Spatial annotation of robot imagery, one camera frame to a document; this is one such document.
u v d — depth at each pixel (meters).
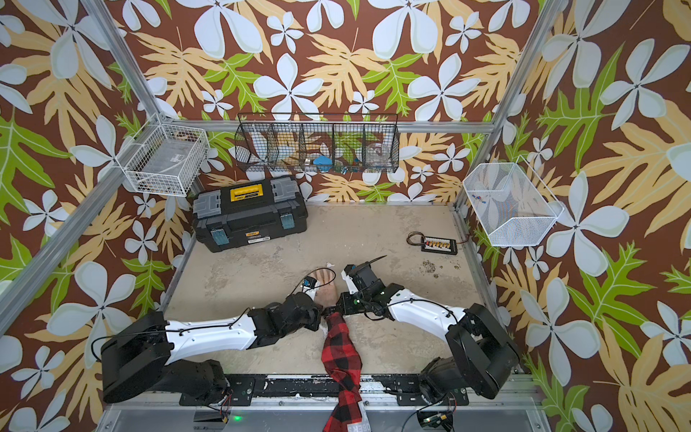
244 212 0.95
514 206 0.84
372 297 0.66
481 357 0.42
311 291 0.75
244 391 0.74
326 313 0.82
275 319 0.64
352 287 0.77
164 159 0.89
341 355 0.75
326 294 0.88
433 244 1.05
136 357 0.42
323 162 0.94
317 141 0.96
